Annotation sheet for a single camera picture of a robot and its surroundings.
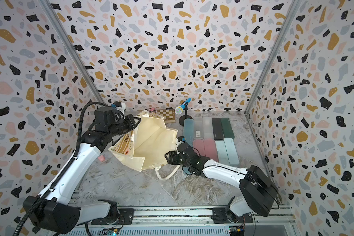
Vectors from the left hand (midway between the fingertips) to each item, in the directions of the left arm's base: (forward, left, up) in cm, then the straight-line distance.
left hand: (142, 118), depth 73 cm
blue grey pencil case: (+15, -24, -30) cm, 41 cm away
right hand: (-11, -12, -19) cm, 25 cm away
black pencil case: (+15, -46, -33) cm, 58 cm away
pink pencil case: (0, -38, -31) cm, 49 cm away
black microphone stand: (+28, -19, -32) cm, 47 cm away
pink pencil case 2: (-17, -27, -1) cm, 32 cm away
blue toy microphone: (+18, -18, -12) cm, 28 cm away
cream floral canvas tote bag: (0, +5, -27) cm, 28 cm away
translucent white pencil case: (+18, -39, -33) cm, 54 cm away
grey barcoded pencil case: (+19, -31, -31) cm, 48 cm away
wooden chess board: (+31, -9, -30) cm, 45 cm away
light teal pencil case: (-2, -52, -32) cm, 61 cm away
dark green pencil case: (+19, -53, -32) cm, 65 cm away
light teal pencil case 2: (-3, -45, -30) cm, 55 cm away
